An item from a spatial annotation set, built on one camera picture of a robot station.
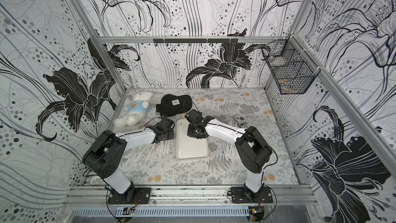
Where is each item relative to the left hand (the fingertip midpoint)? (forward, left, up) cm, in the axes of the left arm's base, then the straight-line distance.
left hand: (171, 136), depth 96 cm
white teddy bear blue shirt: (+14, +24, +8) cm, 29 cm away
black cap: (+21, +3, +6) cm, 22 cm away
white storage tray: (-9, -12, +3) cm, 15 cm away
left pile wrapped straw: (-10, +5, +2) cm, 11 cm away
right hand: (0, -14, +6) cm, 15 cm away
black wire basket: (+29, -71, +33) cm, 84 cm away
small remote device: (+9, -45, +6) cm, 46 cm away
